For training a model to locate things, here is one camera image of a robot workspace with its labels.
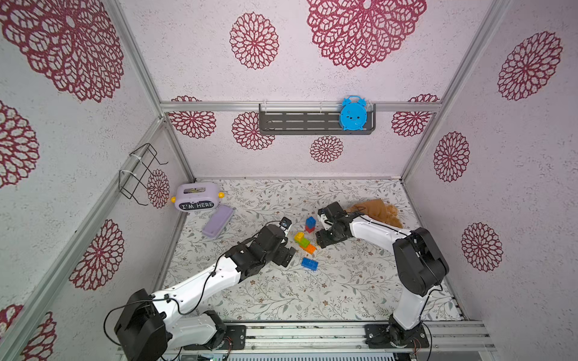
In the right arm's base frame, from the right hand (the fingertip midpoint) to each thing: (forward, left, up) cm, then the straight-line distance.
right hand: (323, 236), depth 95 cm
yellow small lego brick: (-2, +10, +3) cm, 11 cm away
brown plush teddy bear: (+9, -24, +6) cm, 26 cm away
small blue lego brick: (+5, +6, +2) cm, 8 cm away
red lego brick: (+5, +6, -3) cm, 8 cm away
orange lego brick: (-5, +6, -2) cm, 8 cm away
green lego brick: (-3, +8, 0) cm, 8 cm away
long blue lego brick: (-11, +6, -3) cm, 13 cm away
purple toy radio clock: (+15, +56, +8) cm, 58 cm away
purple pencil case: (+6, +47, 0) cm, 47 cm away
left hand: (-10, +17, +11) cm, 23 cm away
